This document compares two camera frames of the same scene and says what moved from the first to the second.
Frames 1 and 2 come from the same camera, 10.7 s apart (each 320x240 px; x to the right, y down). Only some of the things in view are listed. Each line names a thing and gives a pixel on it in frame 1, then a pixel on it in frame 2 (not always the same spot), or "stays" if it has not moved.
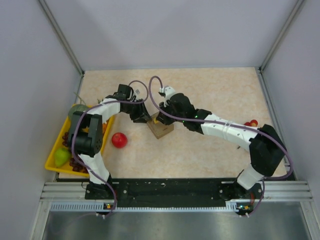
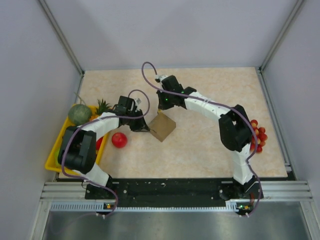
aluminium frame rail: (269, 191) stays
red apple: (119, 140) stays
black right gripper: (164, 108) -> (162, 105)
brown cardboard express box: (160, 129) stays
